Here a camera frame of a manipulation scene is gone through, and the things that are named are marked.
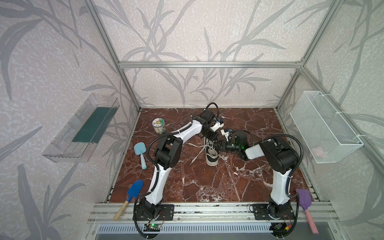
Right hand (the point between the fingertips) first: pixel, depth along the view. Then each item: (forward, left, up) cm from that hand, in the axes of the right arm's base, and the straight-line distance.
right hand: (212, 141), depth 92 cm
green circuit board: (-43, +31, -8) cm, 53 cm away
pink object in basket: (-14, -51, +13) cm, 54 cm away
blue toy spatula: (-27, +44, -7) cm, 52 cm away
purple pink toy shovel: (-31, -48, -6) cm, 57 cm away
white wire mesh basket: (-12, -48, +27) cm, 56 cm away
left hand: (+6, -4, 0) cm, 7 cm away
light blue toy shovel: (0, +48, -7) cm, 48 cm away
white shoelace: (-1, +5, -3) cm, 6 cm away
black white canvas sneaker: (-5, 0, -3) cm, 6 cm away
